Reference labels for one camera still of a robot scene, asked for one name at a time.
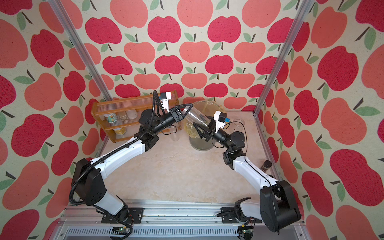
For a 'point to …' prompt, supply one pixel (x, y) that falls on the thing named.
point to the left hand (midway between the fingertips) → (193, 110)
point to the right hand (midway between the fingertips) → (198, 123)
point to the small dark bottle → (267, 164)
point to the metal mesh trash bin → (196, 141)
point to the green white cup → (112, 118)
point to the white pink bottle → (131, 114)
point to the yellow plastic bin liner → (208, 109)
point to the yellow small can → (121, 131)
